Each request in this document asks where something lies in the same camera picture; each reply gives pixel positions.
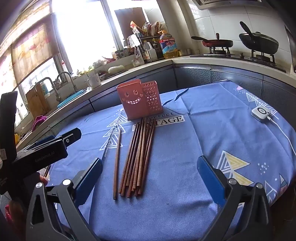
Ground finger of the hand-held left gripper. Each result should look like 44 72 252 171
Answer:
54 128 82 149
30 135 57 151

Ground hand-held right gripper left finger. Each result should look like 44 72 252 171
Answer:
24 158 103 241

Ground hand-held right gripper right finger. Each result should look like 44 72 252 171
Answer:
196 155 272 241

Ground bundle of wooden chopsticks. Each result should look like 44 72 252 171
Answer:
118 117 156 198

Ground pink plastic utensil holder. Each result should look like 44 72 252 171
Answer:
116 79 164 121

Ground person's left forearm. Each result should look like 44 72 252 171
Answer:
4 199 23 224

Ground magenta rag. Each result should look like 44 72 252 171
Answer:
32 115 48 131

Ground blue plastic basin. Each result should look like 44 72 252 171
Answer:
57 89 87 108

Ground wooden cutting board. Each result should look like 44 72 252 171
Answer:
25 83 50 118

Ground blue printed tablecloth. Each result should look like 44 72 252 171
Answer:
47 80 293 241

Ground steel sink faucet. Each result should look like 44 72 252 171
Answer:
56 72 78 92
35 77 62 102

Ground white mug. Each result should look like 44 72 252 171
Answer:
87 75 102 89

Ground small white square device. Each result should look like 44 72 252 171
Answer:
251 105 271 122

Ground printed roller blind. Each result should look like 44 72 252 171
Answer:
0 5 60 93

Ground row of seasoning jars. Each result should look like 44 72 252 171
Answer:
112 47 130 59

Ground light stone kitchen counter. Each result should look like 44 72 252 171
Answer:
14 57 296 149

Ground dark kitchen cabinet fronts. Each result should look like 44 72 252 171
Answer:
16 64 296 149

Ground white plastic jug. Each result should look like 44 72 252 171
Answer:
142 40 158 63

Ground black gas stove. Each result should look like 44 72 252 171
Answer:
190 46 287 72

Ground metal seasoning rack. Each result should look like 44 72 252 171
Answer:
139 35 167 61

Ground brown cardboard sheet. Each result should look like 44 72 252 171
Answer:
114 7 151 44

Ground large cooking oil bottle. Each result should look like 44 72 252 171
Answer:
159 34 179 59

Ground pile of snack bags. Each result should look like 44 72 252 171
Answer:
129 20 168 36

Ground red frying pan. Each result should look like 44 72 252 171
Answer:
191 33 233 48

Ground black wok with lid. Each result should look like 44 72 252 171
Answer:
239 21 279 55

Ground steel range hood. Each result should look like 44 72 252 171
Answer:
194 0 262 10

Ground white cable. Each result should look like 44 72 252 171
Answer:
266 116 296 149

